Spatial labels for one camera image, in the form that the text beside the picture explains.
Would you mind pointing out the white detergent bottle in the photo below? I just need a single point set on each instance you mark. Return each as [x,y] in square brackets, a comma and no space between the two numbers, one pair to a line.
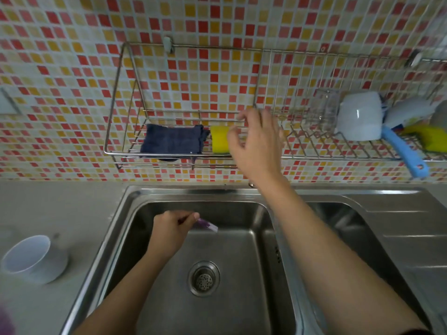
[410,111]

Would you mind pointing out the person's right hand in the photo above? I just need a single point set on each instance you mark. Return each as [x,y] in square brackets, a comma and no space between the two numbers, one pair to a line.
[260,153]

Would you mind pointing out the white plastic cup housing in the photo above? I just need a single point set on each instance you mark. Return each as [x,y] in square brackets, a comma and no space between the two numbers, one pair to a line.
[38,265]

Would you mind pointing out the person's left forearm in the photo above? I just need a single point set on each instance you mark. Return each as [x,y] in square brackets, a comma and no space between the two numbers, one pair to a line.
[122,300]

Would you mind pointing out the stainless steel double sink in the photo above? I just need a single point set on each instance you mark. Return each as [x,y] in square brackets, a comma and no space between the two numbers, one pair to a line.
[401,219]

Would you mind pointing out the small white purple stick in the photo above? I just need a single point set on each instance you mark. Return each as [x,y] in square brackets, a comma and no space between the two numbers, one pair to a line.
[207,226]

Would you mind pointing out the yellow green scrub sponge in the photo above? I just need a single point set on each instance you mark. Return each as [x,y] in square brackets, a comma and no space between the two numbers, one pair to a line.
[431,139]

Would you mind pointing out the metal sink drain strainer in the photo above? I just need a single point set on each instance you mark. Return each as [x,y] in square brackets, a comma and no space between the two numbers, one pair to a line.
[204,279]

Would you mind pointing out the white mug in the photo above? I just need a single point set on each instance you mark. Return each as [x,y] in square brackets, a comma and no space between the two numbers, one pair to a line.
[359,116]

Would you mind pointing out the black sleeve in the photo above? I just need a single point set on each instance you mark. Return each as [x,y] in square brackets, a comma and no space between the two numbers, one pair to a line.
[417,332]

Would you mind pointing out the dark blue cloth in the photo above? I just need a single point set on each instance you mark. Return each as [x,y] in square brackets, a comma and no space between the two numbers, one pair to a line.
[171,143]

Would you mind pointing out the white wall socket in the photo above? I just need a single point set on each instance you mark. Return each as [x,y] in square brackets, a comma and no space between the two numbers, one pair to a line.
[7,101]

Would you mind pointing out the person's right forearm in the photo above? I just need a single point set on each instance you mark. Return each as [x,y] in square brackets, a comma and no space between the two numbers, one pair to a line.
[331,261]

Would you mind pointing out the person's left hand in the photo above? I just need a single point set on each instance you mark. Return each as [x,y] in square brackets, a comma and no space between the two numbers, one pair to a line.
[167,233]

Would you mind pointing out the clear drinking glass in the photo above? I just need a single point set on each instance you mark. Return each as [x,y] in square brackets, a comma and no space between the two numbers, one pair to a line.
[323,109]

